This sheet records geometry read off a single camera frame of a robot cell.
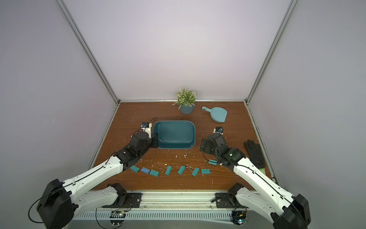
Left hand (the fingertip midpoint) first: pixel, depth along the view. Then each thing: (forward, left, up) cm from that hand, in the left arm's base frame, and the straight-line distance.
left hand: (159, 133), depth 81 cm
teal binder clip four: (-16, -21, -16) cm, 31 cm away
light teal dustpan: (+28, -40, -16) cm, 52 cm away
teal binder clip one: (-17, +3, -16) cm, 24 cm away
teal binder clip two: (-16, -5, -16) cm, 23 cm away
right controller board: (-38, -42, -16) cm, 59 cm away
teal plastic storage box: (+1, -9, -2) cm, 9 cm away
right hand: (-5, -28, -1) cm, 29 cm away
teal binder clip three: (-15, -13, -16) cm, 26 cm away
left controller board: (-39, +20, -20) cm, 48 cm away
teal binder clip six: (-16, -27, -15) cm, 35 cm away
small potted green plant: (+29, -15, -1) cm, 32 cm away
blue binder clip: (-16, +8, -16) cm, 24 cm away
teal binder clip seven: (-11, -32, -15) cm, 37 cm away
